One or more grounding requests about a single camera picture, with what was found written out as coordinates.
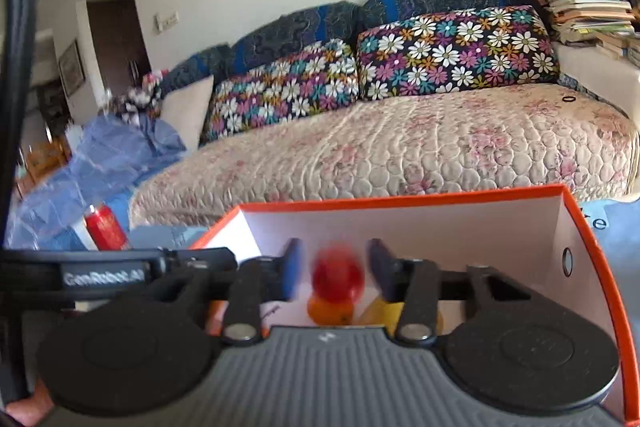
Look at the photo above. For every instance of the red cherry tomato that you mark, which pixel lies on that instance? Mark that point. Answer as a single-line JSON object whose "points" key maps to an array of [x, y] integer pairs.
{"points": [[337, 277]]}

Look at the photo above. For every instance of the large yellow pear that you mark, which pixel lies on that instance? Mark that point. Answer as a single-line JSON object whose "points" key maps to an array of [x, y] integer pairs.
{"points": [[375, 314]]}

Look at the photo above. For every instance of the large orange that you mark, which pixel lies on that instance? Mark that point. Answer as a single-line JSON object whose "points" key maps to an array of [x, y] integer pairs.
{"points": [[330, 313]]}

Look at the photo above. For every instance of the dark wooden door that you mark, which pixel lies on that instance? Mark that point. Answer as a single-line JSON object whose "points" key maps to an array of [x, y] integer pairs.
{"points": [[117, 37]]}

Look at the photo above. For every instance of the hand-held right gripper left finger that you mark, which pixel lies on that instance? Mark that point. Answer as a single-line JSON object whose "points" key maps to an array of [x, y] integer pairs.
{"points": [[292, 267]]}

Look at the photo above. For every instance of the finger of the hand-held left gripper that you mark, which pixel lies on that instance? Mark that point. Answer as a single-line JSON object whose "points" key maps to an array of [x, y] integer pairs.
{"points": [[200, 257]]}

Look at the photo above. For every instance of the blue plastic sheet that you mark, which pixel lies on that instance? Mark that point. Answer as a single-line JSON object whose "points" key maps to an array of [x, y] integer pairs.
{"points": [[100, 167]]}

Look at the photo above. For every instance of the red can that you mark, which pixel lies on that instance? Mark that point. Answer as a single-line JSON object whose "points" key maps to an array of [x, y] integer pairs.
{"points": [[105, 229]]}

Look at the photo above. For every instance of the small framed wall picture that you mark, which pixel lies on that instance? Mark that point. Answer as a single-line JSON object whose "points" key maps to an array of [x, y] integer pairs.
{"points": [[71, 68]]}

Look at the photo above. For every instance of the floral daisy cushion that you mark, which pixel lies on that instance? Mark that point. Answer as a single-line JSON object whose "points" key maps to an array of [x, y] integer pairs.
{"points": [[285, 92], [455, 52]]}

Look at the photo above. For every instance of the orange cardboard box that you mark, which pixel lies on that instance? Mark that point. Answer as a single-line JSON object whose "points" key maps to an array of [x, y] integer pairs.
{"points": [[450, 227]]}

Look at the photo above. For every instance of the pink quilted bed cover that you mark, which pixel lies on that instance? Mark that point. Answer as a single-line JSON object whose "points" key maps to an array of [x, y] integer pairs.
{"points": [[400, 147]]}

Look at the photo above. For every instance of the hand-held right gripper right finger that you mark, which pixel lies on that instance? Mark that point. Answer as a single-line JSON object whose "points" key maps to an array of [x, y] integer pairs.
{"points": [[380, 267]]}

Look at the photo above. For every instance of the white pillow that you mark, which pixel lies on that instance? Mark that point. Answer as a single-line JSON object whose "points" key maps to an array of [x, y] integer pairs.
{"points": [[187, 112]]}

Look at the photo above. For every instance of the white wall switch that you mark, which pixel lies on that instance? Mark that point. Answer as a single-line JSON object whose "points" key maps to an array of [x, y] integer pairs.
{"points": [[166, 21]]}

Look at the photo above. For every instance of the white cloth covered table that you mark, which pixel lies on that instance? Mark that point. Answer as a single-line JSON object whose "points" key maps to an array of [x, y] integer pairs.
{"points": [[600, 82]]}

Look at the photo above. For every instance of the stack of books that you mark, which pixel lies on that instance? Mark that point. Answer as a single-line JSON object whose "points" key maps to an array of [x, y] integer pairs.
{"points": [[595, 24]]}

